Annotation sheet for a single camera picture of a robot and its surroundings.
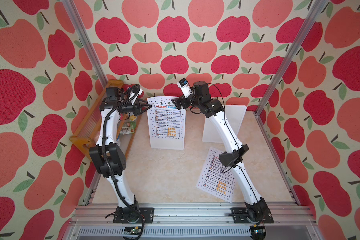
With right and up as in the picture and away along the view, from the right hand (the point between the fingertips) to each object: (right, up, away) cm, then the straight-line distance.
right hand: (179, 97), depth 82 cm
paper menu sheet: (-8, -15, +6) cm, 18 cm away
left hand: (-16, -5, -1) cm, 17 cm away
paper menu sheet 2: (+22, -47, +4) cm, 52 cm away
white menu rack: (-8, -15, +7) cm, 18 cm away
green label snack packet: (-38, -18, +25) cm, 49 cm away
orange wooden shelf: (-46, -21, -9) cm, 51 cm away
